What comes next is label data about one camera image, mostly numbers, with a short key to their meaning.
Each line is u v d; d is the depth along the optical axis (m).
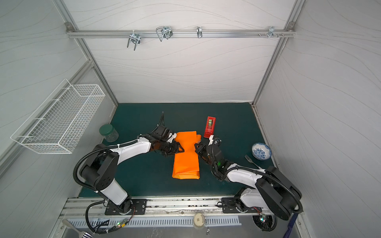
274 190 0.43
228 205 0.72
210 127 1.00
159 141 0.73
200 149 0.74
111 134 0.93
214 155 0.63
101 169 0.45
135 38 0.79
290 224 0.69
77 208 0.75
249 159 0.91
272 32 0.76
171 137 0.78
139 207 0.73
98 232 0.68
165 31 0.77
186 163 0.82
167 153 0.78
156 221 0.70
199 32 0.78
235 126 1.08
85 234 0.66
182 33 0.78
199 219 0.61
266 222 0.72
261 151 0.93
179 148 0.83
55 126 0.67
